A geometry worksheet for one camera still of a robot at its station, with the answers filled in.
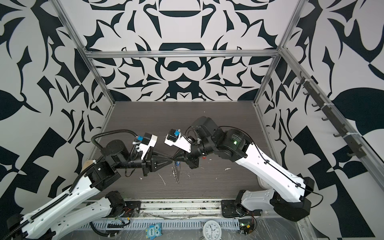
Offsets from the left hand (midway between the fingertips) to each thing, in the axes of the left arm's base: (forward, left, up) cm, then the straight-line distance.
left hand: (173, 157), depth 55 cm
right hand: (0, 0, 0) cm, 1 cm away
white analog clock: (-21, -15, -30) cm, 39 cm away
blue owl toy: (-20, +10, -32) cm, 39 cm away
